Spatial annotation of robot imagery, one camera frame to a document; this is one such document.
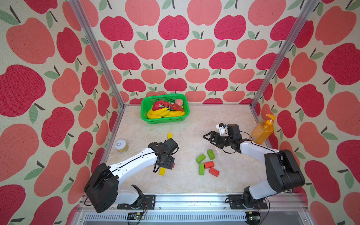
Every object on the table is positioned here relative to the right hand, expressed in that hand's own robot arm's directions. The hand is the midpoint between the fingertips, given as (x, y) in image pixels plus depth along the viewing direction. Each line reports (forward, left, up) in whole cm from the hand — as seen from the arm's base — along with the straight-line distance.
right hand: (207, 141), depth 90 cm
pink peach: (+36, +22, 0) cm, 42 cm away
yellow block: (+6, +27, -7) cm, 28 cm away
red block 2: (-13, -1, -6) cm, 14 cm away
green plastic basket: (+33, +49, +1) cm, 59 cm away
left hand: (-18, +25, -2) cm, 31 cm away
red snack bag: (+28, +35, +3) cm, 45 cm away
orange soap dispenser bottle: (+6, -33, +8) cm, 34 cm away
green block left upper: (-9, +4, -6) cm, 12 cm away
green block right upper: (-6, -3, -7) cm, 9 cm away
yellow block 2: (-20, +27, -6) cm, 34 cm away
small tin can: (-8, +56, -2) cm, 57 cm away
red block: (-15, +21, -9) cm, 27 cm away
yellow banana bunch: (+20, +36, +1) cm, 42 cm away
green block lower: (-16, +3, -8) cm, 18 cm away
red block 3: (-17, -4, -7) cm, 19 cm away
